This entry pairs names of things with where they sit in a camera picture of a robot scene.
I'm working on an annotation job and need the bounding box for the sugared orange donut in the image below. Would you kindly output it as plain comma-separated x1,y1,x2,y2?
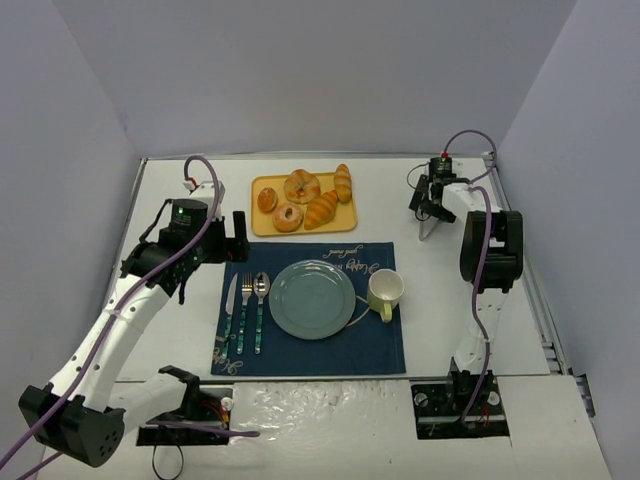
272,202,304,233

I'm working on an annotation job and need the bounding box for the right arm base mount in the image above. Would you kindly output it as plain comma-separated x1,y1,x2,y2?
411,380,510,440

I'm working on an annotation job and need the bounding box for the spoon with green handle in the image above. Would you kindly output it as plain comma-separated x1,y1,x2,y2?
253,272,270,355

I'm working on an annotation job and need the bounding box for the fork with green handle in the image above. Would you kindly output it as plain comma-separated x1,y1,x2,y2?
236,272,253,355

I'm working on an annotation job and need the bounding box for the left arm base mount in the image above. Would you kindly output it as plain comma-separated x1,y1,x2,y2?
135,386,233,447

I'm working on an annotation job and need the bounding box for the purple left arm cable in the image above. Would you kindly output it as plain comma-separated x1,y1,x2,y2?
0,156,261,480

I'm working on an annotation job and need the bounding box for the yellow tray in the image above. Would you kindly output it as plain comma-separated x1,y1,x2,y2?
250,171,359,238

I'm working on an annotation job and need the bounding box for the large bagel bread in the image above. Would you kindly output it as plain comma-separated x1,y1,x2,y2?
283,169,321,204

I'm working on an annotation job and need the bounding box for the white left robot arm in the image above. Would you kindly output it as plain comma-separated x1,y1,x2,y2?
18,199,249,468

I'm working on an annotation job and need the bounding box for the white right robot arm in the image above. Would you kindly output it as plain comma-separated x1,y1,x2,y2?
409,153,524,398

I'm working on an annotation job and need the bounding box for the dark blue placemat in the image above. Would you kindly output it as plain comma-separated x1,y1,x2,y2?
210,242,406,377

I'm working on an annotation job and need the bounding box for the pale green mug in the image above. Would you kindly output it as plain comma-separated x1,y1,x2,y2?
367,269,405,323

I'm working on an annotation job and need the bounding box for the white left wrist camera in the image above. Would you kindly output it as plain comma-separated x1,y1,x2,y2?
183,180,226,220

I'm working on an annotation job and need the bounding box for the blue-grey ceramic plate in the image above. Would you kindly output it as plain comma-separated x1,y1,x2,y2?
268,260,356,341

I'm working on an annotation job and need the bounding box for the knife with green handle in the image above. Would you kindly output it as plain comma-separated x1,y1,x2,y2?
221,274,238,360

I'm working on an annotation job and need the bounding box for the small long bread roll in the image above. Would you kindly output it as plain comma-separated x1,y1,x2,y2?
334,164,352,204

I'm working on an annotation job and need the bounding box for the large croissant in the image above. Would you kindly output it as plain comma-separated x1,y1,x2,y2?
304,190,339,230

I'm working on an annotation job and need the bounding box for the round jam bun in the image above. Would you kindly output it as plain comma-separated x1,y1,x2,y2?
256,187,278,214

